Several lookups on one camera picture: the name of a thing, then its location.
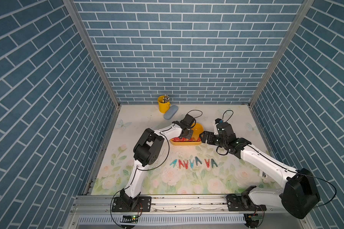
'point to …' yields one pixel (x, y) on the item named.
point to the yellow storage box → (198, 130)
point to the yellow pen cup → (164, 104)
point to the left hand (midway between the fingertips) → (190, 134)
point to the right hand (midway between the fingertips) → (206, 136)
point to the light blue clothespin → (191, 164)
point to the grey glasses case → (170, 112)
